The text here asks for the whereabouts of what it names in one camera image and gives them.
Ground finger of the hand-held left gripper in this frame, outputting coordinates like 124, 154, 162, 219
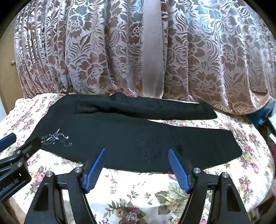
13, 136, 42, 160
0, 133, 17, 151

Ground floral bed sheet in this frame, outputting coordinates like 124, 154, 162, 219
0, 93, 274, 224

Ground blue object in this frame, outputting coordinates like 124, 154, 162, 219
246, 103, 276, 130

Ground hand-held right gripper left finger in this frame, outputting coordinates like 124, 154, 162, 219
24, 148, 106, 224

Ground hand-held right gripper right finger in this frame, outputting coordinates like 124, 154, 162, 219
168, 148, 253, 224

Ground brown floral curtain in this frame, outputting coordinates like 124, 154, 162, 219
14, 0, 276, 115

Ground black pants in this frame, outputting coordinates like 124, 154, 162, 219
35, 92, 242, 173

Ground wooden door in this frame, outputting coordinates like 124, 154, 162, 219
0, 20, 24, 112

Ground plain pink curtain strip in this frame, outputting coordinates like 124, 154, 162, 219
141, 0, 165, 97

